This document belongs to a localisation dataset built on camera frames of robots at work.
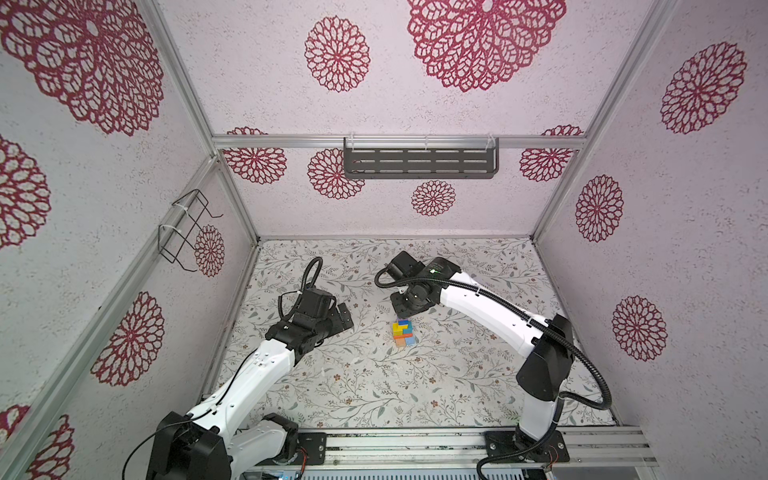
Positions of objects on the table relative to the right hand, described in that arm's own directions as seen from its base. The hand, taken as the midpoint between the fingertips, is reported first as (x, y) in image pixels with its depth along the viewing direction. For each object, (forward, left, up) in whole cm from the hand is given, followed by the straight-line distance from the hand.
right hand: (401, 303), depth 82 cm
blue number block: (-1, -1, -8) cm, 9 cm away
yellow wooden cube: (-2, +1, -9) cm, 10 cm away
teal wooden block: (-1, -3, -13) cm, 14 cm away
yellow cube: (-2, +1, -12) cm, 13 cm away
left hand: (-4, +18, -5) cm, 19 cm away
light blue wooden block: (-3, -3, -16) cm, 17 cm away
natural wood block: (-4, 0, -15) cm, 16 cm away
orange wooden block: (-2, -2, -15) cm, 15 cm away
